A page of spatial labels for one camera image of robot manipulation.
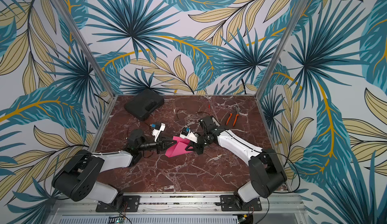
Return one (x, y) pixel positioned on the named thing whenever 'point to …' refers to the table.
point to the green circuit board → (120, 220)
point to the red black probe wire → (208, 113)
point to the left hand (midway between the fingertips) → (175, 144)
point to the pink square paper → (179, 148)
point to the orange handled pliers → (236, 109)
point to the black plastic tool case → (141, 103)
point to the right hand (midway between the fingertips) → (188, 147)
